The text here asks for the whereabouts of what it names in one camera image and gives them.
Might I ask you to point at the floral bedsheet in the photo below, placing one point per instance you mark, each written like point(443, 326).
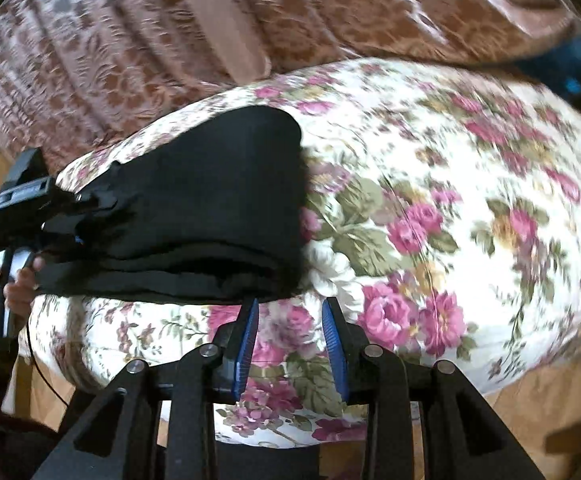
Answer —
point(420, 185)

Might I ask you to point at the plain pink curtain strip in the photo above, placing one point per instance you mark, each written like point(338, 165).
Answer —
point(220, 15)

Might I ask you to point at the person's dark clothing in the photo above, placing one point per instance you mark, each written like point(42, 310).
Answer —
point(0, 440)

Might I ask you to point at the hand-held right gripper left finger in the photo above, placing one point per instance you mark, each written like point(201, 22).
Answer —
point(243, 345)

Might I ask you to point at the brown floral curtain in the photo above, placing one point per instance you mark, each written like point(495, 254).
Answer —
point(95, 60)

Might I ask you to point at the black pants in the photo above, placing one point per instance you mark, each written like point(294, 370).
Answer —
point(195, 200)

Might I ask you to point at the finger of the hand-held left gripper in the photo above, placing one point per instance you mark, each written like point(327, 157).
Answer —
point(65, 245)
point(93, 200)

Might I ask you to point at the person's left hand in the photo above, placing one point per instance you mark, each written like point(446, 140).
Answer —
point(23, 290)

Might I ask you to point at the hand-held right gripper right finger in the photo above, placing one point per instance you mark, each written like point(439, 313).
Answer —
point(334, 350)

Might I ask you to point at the blue object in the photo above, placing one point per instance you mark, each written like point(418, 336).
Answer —
point(565, 65)

